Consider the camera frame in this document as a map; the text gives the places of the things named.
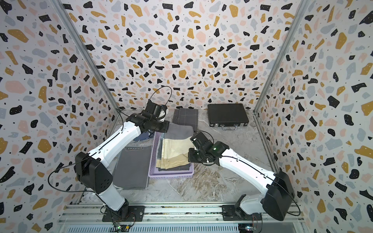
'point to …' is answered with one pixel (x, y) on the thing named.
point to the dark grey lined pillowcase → (184, 116)
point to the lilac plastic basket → (153, 172)
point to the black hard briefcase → (228, 116)
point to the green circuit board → (120, 228)
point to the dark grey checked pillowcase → (160, 151)
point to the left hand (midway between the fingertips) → (169, 126)
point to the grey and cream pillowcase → (174, 146)
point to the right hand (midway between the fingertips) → (188, 157)
